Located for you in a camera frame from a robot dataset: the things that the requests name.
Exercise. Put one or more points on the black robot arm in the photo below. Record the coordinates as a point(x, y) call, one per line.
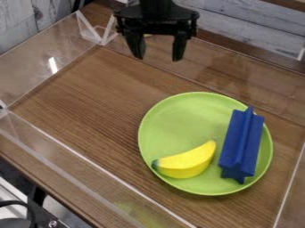
point(157, 17)

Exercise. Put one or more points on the green plate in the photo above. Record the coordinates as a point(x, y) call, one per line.
point(181, 123)

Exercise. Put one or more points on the yellow toy banana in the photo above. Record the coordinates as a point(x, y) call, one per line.
point(186, 164)

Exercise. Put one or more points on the blue star-shaped block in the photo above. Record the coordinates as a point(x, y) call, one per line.
point(241, 145)

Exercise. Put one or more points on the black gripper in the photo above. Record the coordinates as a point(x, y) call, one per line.
point(158, 19)

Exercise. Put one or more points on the clear acrylic enclosure wall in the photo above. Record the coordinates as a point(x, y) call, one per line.
point(74, 97)

